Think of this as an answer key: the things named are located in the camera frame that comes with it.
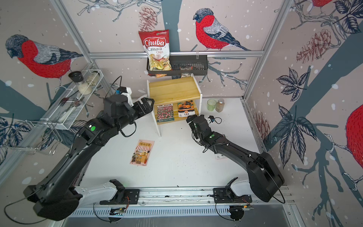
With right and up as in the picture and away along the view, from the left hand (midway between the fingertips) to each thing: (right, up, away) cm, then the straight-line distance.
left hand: (151, 100), depth 64 cm
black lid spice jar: (-41, +8, +14) cm, 44 cm away
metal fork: (-47, +1, +8) cm, 47 cm away
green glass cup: (+36, 0, +44) cm, 57 cm away
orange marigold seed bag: (+16, -4, +29) cm, 33 cm away
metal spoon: (-40, -1, +7) cm, 41 cm away
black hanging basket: (+14, +30, +43) cm, 54 cm away
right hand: (+18, -11, +21) cm, 30 cm away
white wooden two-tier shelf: (+10, +1, +11) cm, 15 cm away
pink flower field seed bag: (+2, -7, +26) cm, 27 cm away
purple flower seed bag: (+38, -34, +24) cm, 56 cm away
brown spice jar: (+42, -1, +42) cm, 60 cm away
